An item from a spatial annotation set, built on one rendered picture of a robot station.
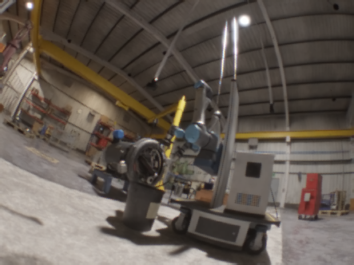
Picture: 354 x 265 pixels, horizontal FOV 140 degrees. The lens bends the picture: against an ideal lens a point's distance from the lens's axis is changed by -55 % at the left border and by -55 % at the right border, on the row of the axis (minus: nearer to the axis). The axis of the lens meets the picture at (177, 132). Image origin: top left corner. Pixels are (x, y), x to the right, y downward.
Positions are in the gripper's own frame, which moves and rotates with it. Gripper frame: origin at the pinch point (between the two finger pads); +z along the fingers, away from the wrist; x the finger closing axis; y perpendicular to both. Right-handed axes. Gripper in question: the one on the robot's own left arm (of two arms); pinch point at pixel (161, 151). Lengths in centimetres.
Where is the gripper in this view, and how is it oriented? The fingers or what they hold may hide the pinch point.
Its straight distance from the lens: 166.9
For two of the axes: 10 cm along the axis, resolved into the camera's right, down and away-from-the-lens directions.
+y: -6.3, -3.8, 6.8
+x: -6.1, -3.1, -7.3
